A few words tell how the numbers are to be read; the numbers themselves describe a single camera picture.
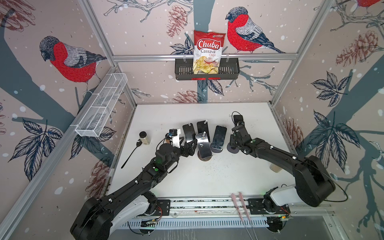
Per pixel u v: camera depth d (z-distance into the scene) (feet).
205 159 2.92
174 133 2.21
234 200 2.51
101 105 2.56
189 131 3.01
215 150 2.97
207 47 2.72
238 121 3.74
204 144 2.82
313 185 1.40
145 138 3.02
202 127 3.07
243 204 2.40
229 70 3.51
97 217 1.29
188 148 2.26
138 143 3.20
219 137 3.00
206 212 2.39
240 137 2.25
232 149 3.10
